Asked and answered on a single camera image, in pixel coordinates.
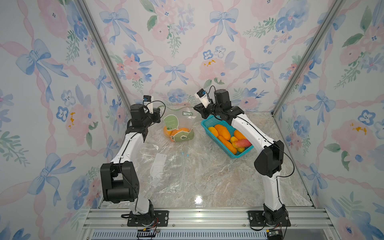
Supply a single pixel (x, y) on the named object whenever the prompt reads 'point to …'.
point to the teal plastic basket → (211, 121)
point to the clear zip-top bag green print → (182, 125)
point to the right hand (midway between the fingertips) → (196, 106)
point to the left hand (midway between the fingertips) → (159, 108)
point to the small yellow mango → (214, 131)
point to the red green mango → (240, 145)
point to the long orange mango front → (228, 144)
